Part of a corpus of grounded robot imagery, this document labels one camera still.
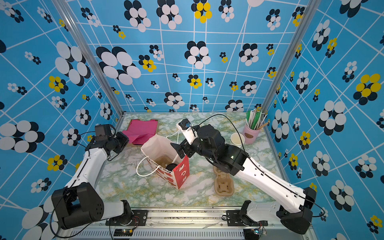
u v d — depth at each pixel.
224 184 0.83
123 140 0.76
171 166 0.77
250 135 0.96
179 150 0.53
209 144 0.46
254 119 0.94
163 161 0.91
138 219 0.73
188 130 0.50
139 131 1.10
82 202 0.42
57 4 0.68
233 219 0.73
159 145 0.84
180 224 0.73
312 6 0.68
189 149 0.54
